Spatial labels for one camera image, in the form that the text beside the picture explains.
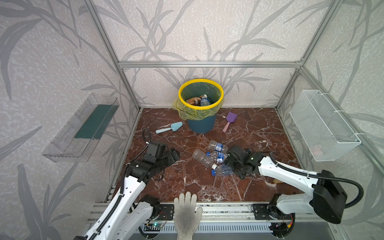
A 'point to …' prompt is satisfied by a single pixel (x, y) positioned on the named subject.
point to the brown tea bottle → (195, 101)
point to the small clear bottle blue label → (217, 146)
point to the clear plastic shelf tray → (75, 141)
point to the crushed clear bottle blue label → (218, 156)
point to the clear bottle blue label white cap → (205, 101)
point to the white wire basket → (326, 135)
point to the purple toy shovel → (230, 117)
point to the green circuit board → (153, 227)
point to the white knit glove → (187, 218)
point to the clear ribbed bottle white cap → (204, 158)
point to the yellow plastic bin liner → (192, 114)
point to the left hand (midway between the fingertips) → (176, 152)
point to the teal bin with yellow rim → (203, 126)
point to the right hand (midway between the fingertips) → (226, 162)
